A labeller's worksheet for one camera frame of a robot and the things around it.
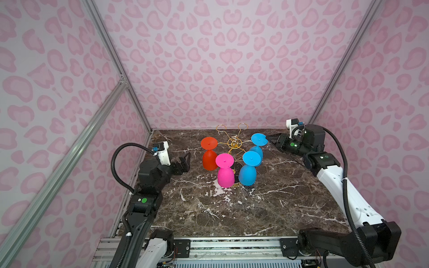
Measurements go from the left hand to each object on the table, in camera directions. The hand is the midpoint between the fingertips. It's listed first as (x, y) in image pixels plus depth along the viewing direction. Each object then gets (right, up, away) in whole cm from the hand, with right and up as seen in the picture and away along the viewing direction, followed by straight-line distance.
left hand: (182, 153), depth 71 cm
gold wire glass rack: (+23, +4, +4) cm, 24 cm away
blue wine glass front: (+28, -9, +2) cm, 29 cm away
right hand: (+37, +6, +2) cm, 37 cm away
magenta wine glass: (+19, -10, +1) cm, 21 cm away
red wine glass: (+11, -3, +7) cm, 13 cm away
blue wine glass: (+34, +6, +4) cm, 34 cm away
